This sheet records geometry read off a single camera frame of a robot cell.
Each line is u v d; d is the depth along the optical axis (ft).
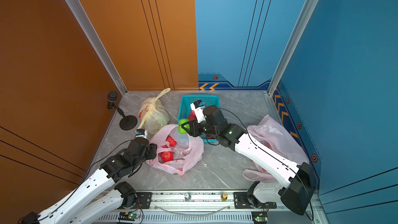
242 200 2.38
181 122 2.25
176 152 2.91
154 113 3.00
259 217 2.33
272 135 2.55
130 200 2.17
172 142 2.87
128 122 3.31
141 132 2.28
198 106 2.04
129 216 2.32
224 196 2.37
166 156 2.71
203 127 1.97
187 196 2.34
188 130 2.14
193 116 3.31
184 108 3.53
